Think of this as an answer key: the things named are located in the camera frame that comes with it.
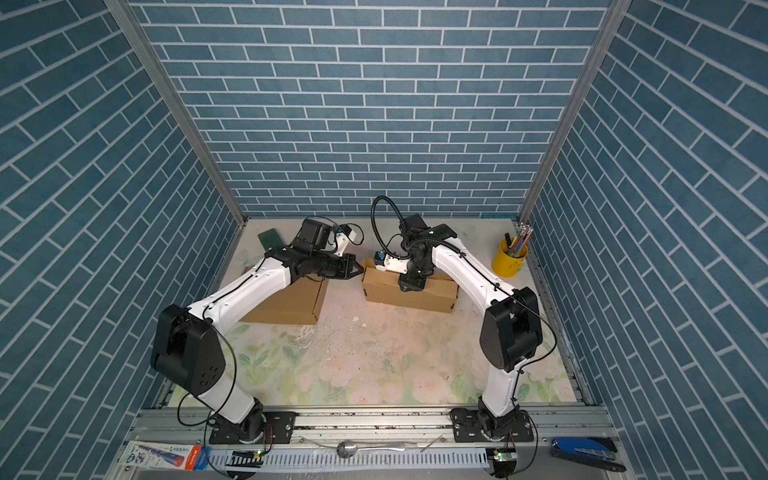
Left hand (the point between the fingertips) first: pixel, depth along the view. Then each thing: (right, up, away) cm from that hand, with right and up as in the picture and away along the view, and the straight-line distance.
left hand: (364, 270), depth 84 cm
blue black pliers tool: (+57, -41, -14) cm, 72 cm away
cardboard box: (+21, -7, -1) cm, 22 cm away
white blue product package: (-45, -42, -14) cm, 63 cm away
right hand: (+12, -2, +3) cm, 12 cm away
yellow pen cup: (+45, +1, +12) cm, 46 cm away
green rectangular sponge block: (-40, +9, +30) cm, 50 cm away
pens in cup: (+49, +7, +15) cm, 52 cm away
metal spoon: (-2, -41, -14) cm, 44 cm away
